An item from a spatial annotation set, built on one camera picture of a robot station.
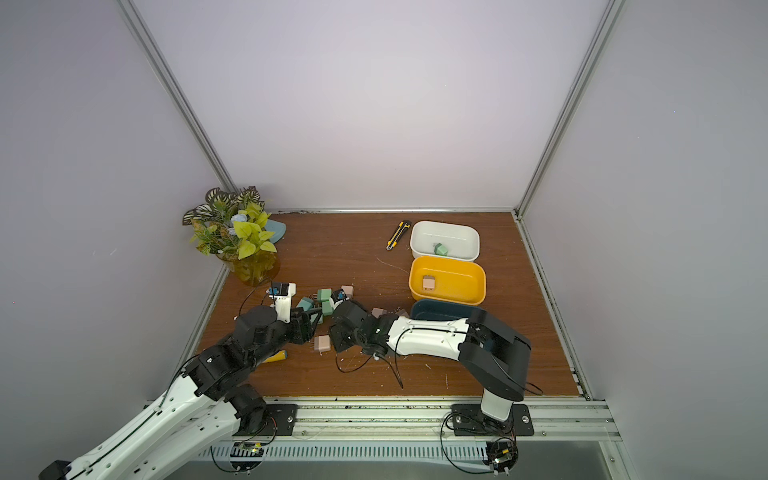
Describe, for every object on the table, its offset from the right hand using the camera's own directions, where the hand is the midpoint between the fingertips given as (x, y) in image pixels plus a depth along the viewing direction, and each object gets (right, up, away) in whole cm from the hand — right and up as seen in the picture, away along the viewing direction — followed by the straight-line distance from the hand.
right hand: (332, 325), depth 80 cm
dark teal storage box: (+32, +2, +9) cm, 33 cm away
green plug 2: (+34, +20, +24) cm, 46 cm away
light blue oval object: (-28, +28, +34) cm, 52 cm away
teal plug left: (-10, +4, +9) cm, 14 cm away
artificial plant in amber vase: (-27, +27, +1) cm, 39 cm away
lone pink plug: (+29, +9, +18) cm, 35 cm away
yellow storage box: (+36, +10, +18) cm, 41 cm away
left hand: (-2, +6, -6) cm, 9 cm away
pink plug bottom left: (-3, -6, +3) cm, 7 cm away
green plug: (-6, +5, +14) cm, 16 cm away
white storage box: (+36, +24, +30) cm, 52 cm away
